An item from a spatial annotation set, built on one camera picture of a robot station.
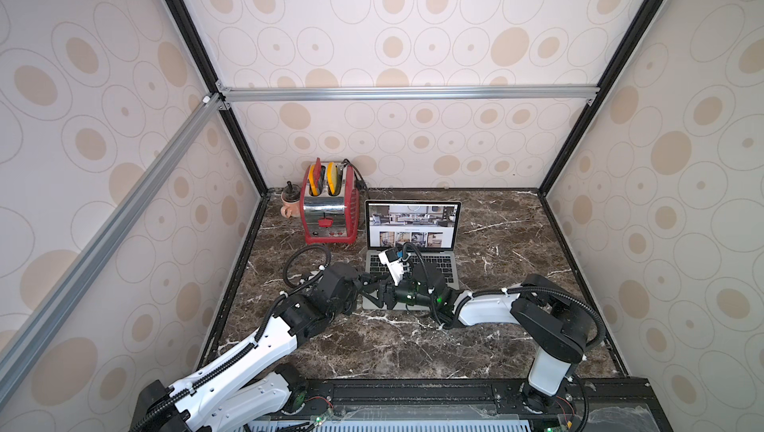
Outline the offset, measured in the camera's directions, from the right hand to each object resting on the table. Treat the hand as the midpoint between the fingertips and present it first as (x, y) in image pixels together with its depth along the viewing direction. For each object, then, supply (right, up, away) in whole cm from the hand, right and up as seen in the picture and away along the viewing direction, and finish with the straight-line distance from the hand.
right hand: (360, 298), depth 77 cm
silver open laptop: (+22, +18, +18) cm, 34 cm away
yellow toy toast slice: (-11, +34, +20) cm, 40 cm away
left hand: (+3, +6, 0) cm, 7 cm away
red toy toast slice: (-15, +35, +18) cm, 42 cm away
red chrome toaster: (-11, +25, +16) cm, 31 cm away
